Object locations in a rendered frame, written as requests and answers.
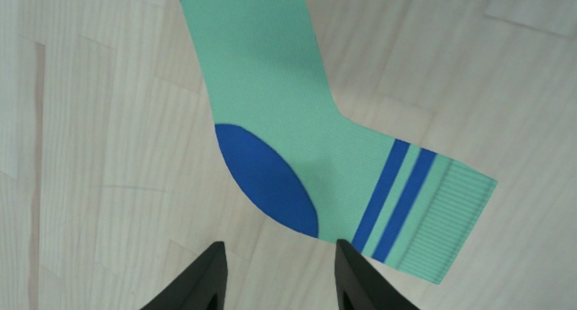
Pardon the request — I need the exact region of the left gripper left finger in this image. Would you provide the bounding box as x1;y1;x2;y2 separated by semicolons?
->
139;241;228;310

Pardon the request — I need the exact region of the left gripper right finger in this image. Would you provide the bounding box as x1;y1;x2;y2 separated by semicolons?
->
334;239;421;310

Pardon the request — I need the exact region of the mint green sock with blue toe and heel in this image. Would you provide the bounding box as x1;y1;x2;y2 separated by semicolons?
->
180;0;499;285

